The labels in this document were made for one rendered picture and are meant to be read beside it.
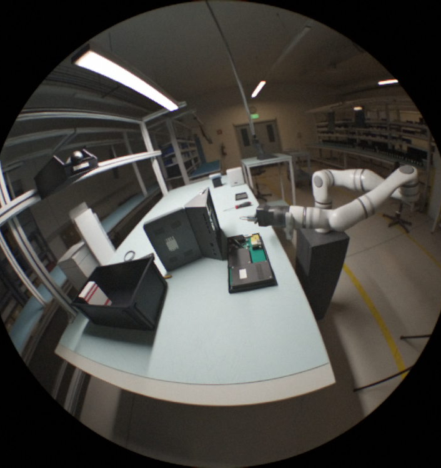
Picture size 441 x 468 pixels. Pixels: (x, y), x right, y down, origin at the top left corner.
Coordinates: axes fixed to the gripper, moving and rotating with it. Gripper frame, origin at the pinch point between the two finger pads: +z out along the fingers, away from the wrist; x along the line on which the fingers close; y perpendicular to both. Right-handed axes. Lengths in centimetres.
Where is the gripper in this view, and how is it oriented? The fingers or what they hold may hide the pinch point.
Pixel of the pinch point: (240, 218)
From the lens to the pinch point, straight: 60.7
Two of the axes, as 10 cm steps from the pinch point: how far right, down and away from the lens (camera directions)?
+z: -8.3, -0.8, 5.5
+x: -2.5, -8.3, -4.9
